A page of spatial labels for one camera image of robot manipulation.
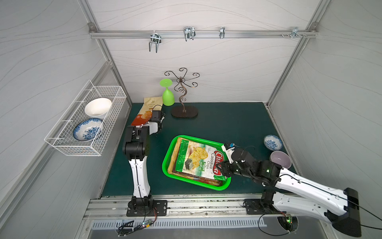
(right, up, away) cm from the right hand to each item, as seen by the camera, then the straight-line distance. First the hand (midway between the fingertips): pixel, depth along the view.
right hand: (219, 163), depth 73 cm
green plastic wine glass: (-29, +36, +19) cm, 50 cm away
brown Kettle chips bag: (-9, -9, +3) cm, 13 cm away
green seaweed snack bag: (-9, 0, +7) cm, 11 cm away
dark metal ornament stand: (-21, +28, +41) cm, 54 cm away
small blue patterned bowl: (+40, +6, +24) cm, 47 cm away
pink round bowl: (+39, -1, +15) cm, 42 cm away
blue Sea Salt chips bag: (-25, -3, +4) cm, 25 cm away
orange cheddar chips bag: (-50, +25, +38) cm, 67 cm away
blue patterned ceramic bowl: (-60, +18, -9) cm, 63 cm away
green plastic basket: (-28, 0, +8) cm, 29 cm away
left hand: (-45, +18, +32) cm, 58 cm away
